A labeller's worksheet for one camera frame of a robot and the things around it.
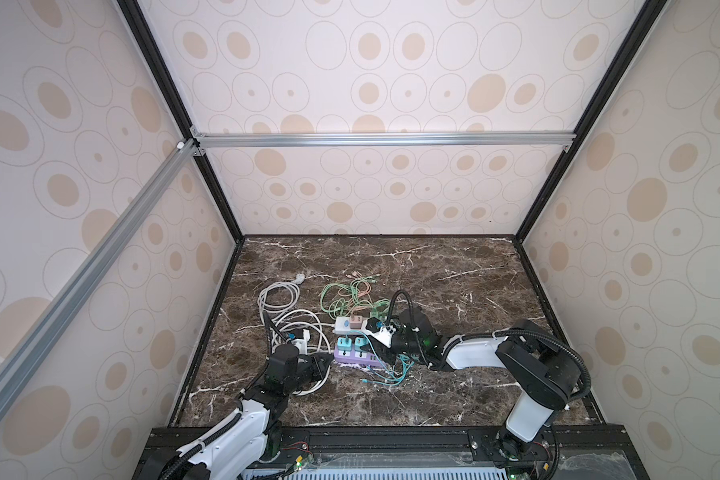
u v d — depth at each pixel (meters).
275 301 1.01
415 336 0.69
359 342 0.83
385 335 0.76
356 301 1.00
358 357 0.86
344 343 0.83
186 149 0.86
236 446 0.52
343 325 0.92
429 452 0.73
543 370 0.47
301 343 0.79
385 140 0.92
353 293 1.00
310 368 0.73
